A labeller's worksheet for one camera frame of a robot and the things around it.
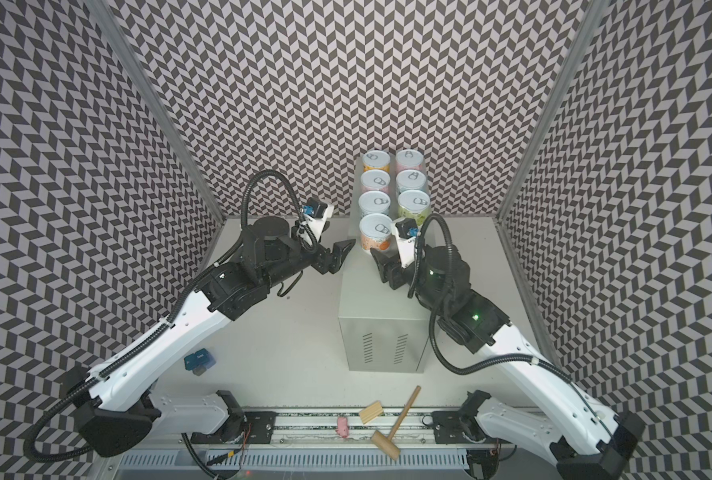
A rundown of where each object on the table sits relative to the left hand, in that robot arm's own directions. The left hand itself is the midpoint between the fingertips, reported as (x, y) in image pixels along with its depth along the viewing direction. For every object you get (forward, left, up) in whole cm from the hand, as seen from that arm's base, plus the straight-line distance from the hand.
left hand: (340, 235), depth 64 cm
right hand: (-2, -10, -3) cm, 11 cm away
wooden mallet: (-35, -10, -36) cm, 51 cm away
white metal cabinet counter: (-6, -10, -37) cm, 39 cm away
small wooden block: (-28, -6, -38) cm, 47 cm away
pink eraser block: (-31, +1, -37) cm, 48 cm away
